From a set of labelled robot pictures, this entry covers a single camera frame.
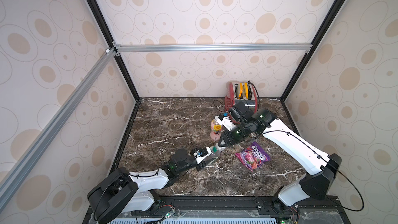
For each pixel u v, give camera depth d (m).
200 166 0.70
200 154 0.65
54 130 0.54
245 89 0.97
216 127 0.85
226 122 0.67
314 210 0.73
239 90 0.99
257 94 1.06
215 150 0.73
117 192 0.43
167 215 0.70
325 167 0.41
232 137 0.62
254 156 0.87
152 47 0.92
